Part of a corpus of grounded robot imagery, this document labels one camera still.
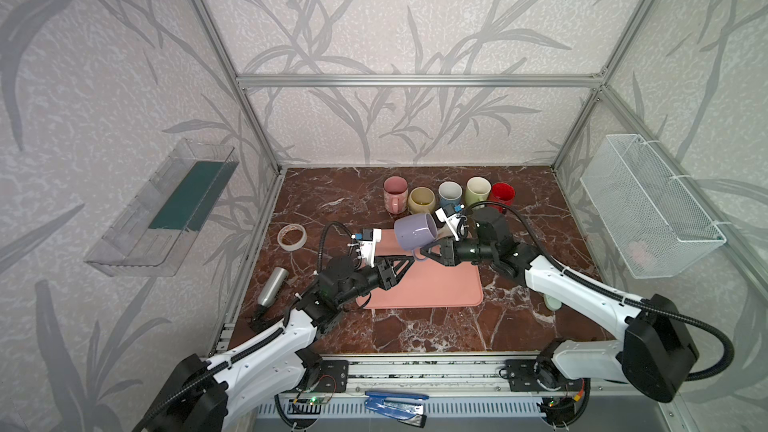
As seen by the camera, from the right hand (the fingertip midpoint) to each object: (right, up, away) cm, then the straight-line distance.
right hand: (423, 242), depth 75 cm
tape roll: (-41, -5, +20) cm, 46 cm away
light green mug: (+20, +14, +27) cm, 36 cm away
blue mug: (+11, +13, +27) cm, 32 cm away
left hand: (-3, -3, -4) cm, 5 cm away
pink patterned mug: (-8, +13, +24) cm, 28 cm away
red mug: (+30, +13, +30) cm, 44 cm away
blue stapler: (-5, -37, -7) cm, 38 cm away
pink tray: (+5, -14, +15) cm, 21 cm away
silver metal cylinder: (-43, -15, +11) cm, 47 cm away
